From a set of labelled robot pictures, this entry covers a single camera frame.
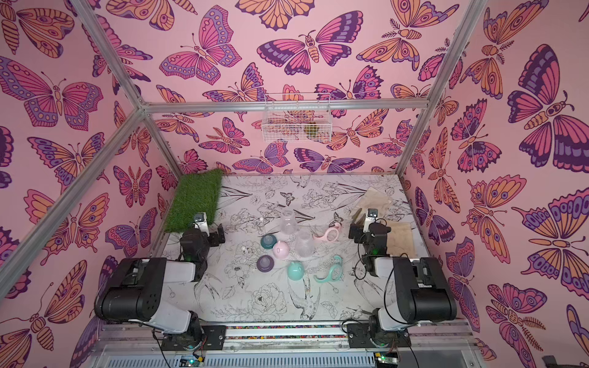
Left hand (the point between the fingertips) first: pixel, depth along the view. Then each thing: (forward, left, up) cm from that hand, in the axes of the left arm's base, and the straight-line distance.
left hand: (211, 223), depth 94 cm
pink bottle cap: (-10, -29, -3) cm, 31 cm away
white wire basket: (+36, -33, +26) cm, 55 cm away
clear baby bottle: (-8, -38, -3) cm, 39 cm away
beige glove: (-3, -79, -7) cm, 79 cm away
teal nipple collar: (-5, -23, -5) cm, 25 cm away
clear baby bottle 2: (+2, -32, -3) cm, 32 cm away
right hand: (0, -64, +1) cm, 64 cm away
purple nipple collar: (-15, -23, -4) cm, 28 cm away
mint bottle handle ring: (-18, -50, -7) cm, 54 cm away
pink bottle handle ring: (-4, -47, -4) cm, 47 cm away
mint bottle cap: (-18, -35, -4) cm, 40 cm away
